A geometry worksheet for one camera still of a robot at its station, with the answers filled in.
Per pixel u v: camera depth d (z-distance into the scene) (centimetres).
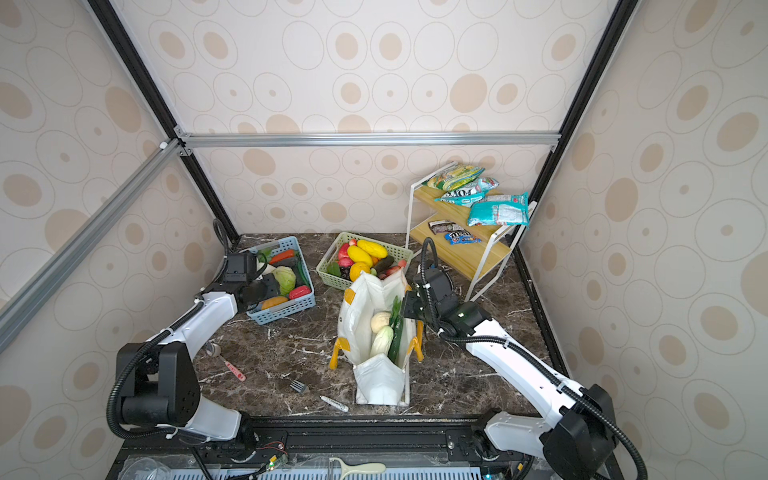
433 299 57
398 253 109
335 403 80
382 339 85
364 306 86
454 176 81
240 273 69
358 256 106
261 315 91
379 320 89
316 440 75
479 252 95
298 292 97
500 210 75
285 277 96
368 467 71
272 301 92
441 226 100
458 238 95
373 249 106
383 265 105
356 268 96
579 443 39
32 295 53
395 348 87
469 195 78
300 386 83
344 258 107
